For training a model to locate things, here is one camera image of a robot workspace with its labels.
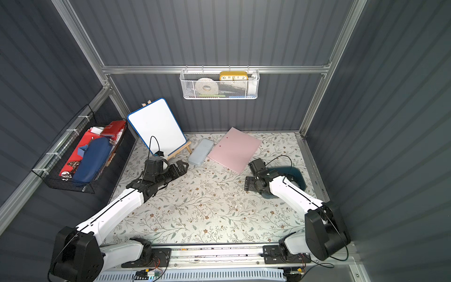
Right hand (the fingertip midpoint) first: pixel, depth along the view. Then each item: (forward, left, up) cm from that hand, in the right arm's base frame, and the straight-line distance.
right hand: (258, 185), depth 87 cm
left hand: (+4, +37, +9) cm, 38 cm away
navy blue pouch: (-1, +70, +23) cm, 74 cm away
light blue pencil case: (+26, +33, -6) cm, 43 cm away
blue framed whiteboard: (+22, +50, +24) cm, 60 cm away
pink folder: (+29, +11, -8) cm, 33 cm away
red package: (+14, +68, +24) cm, 74 cm away
